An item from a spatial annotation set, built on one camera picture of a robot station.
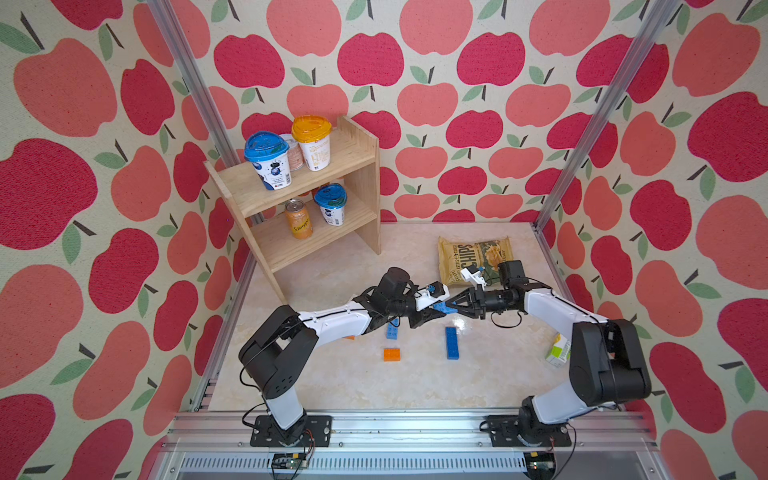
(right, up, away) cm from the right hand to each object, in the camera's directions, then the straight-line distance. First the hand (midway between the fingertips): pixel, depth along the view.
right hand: (449, 315), depth 81 cm
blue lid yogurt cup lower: (-33, +33, +4) cm, 47 cm away
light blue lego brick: (-16, -7, +9) cm, 20 cm away
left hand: (-2, +1, -1) cm, 2 cm away
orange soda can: (-42, +27, 0) cm, 50 cm away
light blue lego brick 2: (-2, +2, -1) cm, 3 cm away
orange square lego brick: (-16, -13, +5) cm, 21 cm away
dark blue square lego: (+2, -8, +7) cm, 11 cm away
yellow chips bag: (+7, +16, +22) cm, 28 cm away
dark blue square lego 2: (+2, -13, +5) cm, 14 cm away
